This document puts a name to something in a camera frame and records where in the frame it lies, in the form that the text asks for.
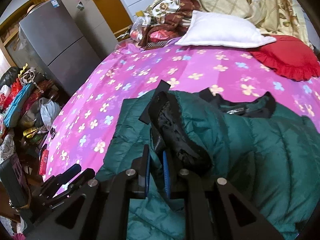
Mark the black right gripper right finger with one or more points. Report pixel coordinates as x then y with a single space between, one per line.
214 209

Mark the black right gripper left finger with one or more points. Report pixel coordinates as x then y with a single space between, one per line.
99 209

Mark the dark green puffer jacket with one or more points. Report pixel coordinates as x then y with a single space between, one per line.
269 153

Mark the red box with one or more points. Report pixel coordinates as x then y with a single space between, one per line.
43 162

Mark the pink floral bed sheet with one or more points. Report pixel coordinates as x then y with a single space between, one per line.
83 129

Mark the white plastic bag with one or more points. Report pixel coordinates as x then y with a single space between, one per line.
49 110

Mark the blue bag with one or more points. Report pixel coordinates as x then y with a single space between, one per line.
12 115

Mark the grey refrigerator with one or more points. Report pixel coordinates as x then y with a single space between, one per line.
61 49

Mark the red plastic-wrapped package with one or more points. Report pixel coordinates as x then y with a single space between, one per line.
157 35

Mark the red ruffled cushion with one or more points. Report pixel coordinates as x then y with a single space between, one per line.
288 57

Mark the white pillow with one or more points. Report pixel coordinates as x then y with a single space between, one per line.
215 29

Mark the brown floral blanket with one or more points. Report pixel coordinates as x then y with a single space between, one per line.
170 16

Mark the cream floral quilt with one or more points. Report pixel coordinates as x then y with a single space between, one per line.
279 17

